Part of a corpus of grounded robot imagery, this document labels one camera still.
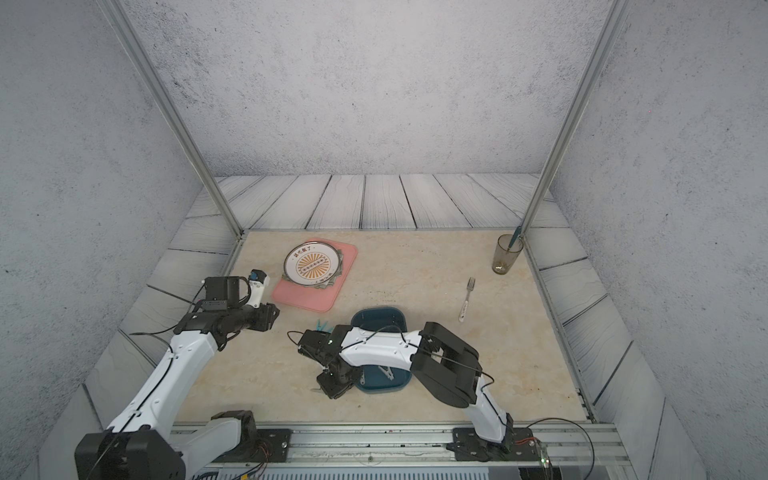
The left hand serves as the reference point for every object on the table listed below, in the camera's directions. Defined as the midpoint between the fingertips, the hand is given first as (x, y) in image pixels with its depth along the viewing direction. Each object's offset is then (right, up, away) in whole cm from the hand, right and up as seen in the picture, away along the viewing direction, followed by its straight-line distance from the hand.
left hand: (273, 308), depth 83 cm
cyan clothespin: (+11, -8, +10) cm, 17 cm away
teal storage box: (+29, -19, -1) cm, 34 cm away
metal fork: (+60, +3, +21) cm, 64 cm away
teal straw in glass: (+84, +24, +39) cm, 95 cm away
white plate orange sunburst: (+4, +11, +25) cm, 28 cm away
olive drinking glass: (+70, +13, +18) cm, 73 cm away
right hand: (+18, -22, -4) cm, 29 cm away
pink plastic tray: (+7, -1, +19) cm, 21 cm away
